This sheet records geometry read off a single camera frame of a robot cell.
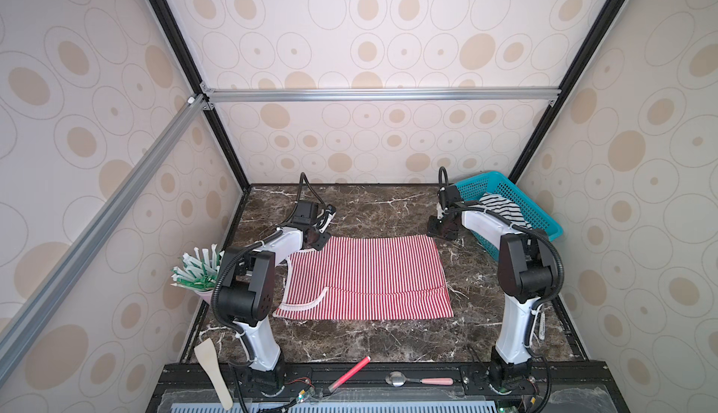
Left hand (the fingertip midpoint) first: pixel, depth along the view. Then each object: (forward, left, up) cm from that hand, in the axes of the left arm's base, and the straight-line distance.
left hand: (325, 226), depth 97 cm
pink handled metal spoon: (-45, -23, -8) cm, 51 cm away
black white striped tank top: (+12, -65, -3) cm, 66 cm away
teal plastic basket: (+21, -68, -1) cm, 71 cm away
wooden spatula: (-40, +30, -6) cm, 50 cm away
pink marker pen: (-44, -10, -6) cm, 46 cm away
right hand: (+1, -38, -4) cm, 38 cm away
